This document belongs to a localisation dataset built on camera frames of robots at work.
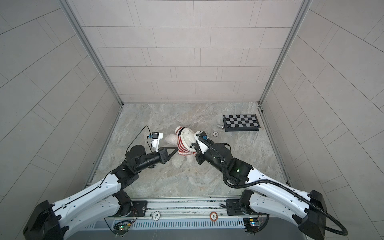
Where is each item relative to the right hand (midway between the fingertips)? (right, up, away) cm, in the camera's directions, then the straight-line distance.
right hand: (191, 145), depth 68 cm
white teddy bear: (-4, -9, +11) cm, 14 cm away
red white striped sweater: (-4, -2, 0) cm, 5 cm away
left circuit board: (-31, -37, -3) cm, 48 cm away
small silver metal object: (+19, +6, +33) cm, 39 cm away
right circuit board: (+28, -37, 0) cm, 46 cm away
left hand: (-5, -3, +1) cm, 6 cm away
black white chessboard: (+32, +9, +34) cm, 48 cm away
